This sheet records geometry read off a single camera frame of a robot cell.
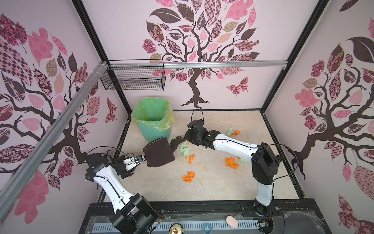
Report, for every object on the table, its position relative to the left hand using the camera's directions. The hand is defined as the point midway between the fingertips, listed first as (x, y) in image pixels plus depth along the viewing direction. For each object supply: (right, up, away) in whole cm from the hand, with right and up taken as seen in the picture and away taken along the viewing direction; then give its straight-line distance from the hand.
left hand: (134, 161), depth 76 cm
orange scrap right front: (+55, -4, +14) cm, 57 cm away
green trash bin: (+2, +12, +24) cm, 27 cm away
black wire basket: (-23, +59, +46) cm, 79 cm away
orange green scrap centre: (+30, -2, +16) cm, 34 cm away
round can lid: (+24, -24, -15) cm, 38 cm away
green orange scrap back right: (+60, +14, +30) cm, 69 cm away
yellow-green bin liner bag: (+4, +28, +24) cm, 37 cm away
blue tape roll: (+38, -31, -6) cm, 50 cm away
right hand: (+27, +15, +11) cm, 32 cm away
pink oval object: (+51, -28, -6) cm, 58 cm away
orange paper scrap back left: (+29, -13, +9) cm, 33 cm away
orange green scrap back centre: (+26, +4, +19) cm, 33 cm away
